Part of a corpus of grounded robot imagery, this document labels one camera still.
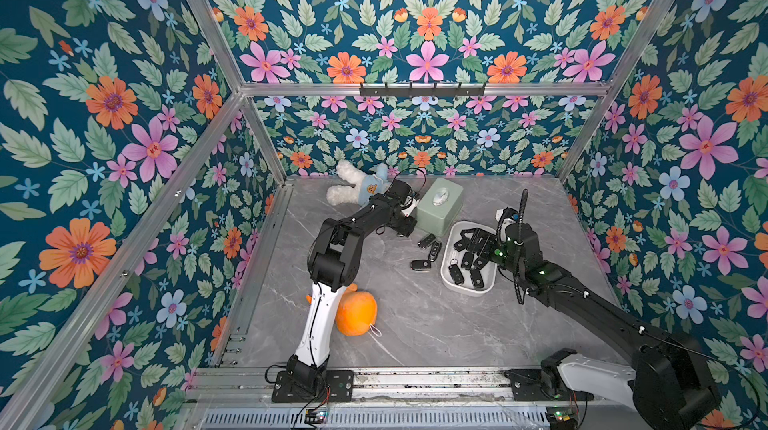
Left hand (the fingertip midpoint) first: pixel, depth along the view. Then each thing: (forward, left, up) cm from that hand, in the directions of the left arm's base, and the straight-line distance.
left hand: (409, 222), depth 105 cm
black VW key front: (-17, -17, 0) cm, 24 cm away
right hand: (-17, -16, +16) cm, 28 cm away
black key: (-21, -13, -1) cm, 25 cm away
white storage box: (-20, -15, 0) cm, 25 cm away
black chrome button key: (-9, -5, +1) cm, 10 cm away
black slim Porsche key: (-12, -8, 0) cm, 14 cm away
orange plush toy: (-33, +17, +8) cm, 38 cm away
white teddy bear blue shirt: (+12, +17, +6) cm, 21 cm away
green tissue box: (+1, -10, +7) cm, 12 cm away
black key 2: (-23, -19, 0) cm, 30 cm away
